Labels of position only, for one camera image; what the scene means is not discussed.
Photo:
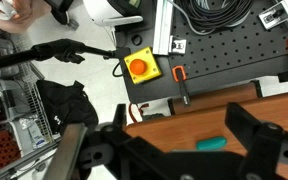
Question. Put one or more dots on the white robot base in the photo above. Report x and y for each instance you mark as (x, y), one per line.
(104, 11)

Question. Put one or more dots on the black tripod pole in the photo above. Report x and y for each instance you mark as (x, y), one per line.
(50, 51)

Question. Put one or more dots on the black fabric bag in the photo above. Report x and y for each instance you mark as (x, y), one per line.
(67, 106)

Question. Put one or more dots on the clear plastic bag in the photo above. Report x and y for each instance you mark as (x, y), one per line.
(34, 131)

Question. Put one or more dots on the green plush toy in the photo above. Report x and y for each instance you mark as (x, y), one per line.
(211, 143)

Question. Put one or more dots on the yellow emergency stop box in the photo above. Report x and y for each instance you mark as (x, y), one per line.
(143, 66)

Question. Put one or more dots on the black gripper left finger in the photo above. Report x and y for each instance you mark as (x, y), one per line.
(117, 156)

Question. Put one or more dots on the aluminium extrusion rail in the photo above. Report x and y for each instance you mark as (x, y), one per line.
(162, 26)

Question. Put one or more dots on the person's bare hand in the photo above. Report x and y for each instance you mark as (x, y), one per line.
(24, 10)

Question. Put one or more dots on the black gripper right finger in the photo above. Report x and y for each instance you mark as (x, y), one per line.
(267, 150)

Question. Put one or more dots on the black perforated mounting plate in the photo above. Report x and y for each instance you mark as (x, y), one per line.
(237, 56)

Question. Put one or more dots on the orange plastic crate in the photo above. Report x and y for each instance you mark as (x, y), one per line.
(0, 150)

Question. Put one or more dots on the small silver metal bracket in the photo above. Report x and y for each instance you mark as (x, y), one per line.
(177, 45)

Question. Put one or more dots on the large silver metal bracket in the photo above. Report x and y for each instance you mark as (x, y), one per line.
(279, 13)

